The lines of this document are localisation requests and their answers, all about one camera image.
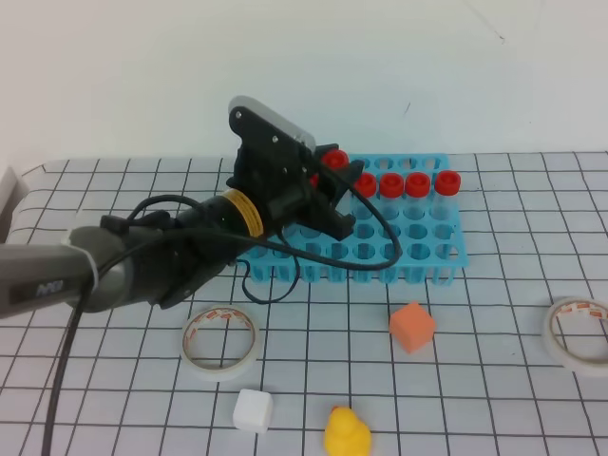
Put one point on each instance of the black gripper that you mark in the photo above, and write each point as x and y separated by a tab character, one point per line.
278	181

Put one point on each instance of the red-capped test tube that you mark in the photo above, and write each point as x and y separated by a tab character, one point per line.
391	189
365	186
335	159
447	187
417	188

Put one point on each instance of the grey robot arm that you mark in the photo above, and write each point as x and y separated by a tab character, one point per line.
148	256

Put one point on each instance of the blue test tube rack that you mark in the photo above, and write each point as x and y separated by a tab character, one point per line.
428	229

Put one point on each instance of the white grid-pattern cloth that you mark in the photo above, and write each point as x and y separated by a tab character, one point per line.
535	232

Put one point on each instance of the orange foam cube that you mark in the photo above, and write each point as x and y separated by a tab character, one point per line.
412	327

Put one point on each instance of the white tape roll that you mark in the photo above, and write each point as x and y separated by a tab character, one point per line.
570	333
220	343

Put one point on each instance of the white foam cube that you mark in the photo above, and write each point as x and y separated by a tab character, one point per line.
253	411

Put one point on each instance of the yellow rubber duck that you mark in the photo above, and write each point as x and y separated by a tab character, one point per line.
346	435

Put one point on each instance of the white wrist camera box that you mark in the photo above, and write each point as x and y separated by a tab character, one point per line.
266	113

